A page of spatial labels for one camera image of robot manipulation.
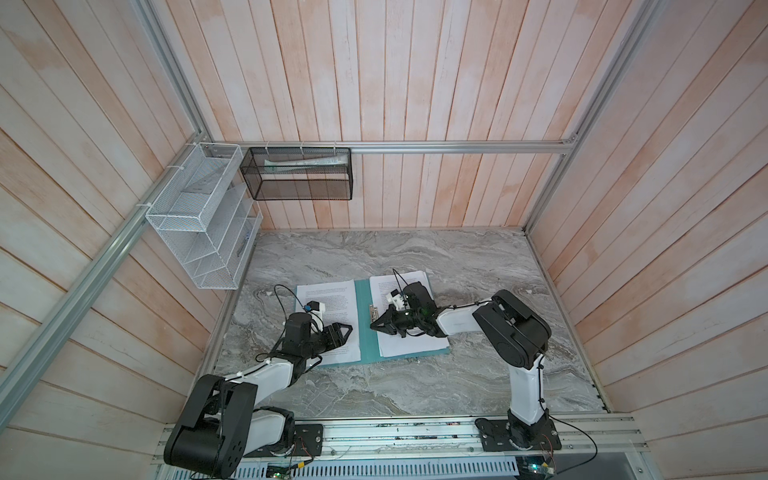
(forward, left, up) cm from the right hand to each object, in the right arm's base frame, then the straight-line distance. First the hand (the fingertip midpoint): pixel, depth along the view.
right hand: (370, 326), depth 91 cm
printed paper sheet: (-5, -6, -1) cm, 8 cm away
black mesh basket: (+45, +26, +25) cm, 57 cm away
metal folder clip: (+6, -1, -2) cm, 6 cm away
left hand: (-3, +7, +1) cm, 8 cm away
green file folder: (-4, +1, -3) cm, 5 cm away
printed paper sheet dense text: (+10, +11, -3) cm, 15 cm away
